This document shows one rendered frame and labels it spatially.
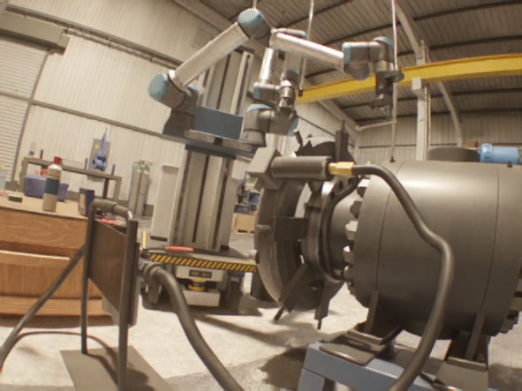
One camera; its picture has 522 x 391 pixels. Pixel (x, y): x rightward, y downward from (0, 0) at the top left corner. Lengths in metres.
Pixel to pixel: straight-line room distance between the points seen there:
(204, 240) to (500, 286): 1.67
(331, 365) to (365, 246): 0.36
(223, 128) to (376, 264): 1.36
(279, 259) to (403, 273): 0.42
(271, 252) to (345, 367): 0.45
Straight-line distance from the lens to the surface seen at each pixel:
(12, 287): 1.33
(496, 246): 0.84
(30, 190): 1.96
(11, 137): 9.17
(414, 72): 9.85
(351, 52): 1.28
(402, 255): 0.87
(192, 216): 1.93
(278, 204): 0.99
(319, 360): 0.90
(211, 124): 1.92
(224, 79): 2.13
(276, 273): 1.04
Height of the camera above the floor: 0.60
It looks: 4 degrees up
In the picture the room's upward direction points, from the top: 9 degrees clockwise
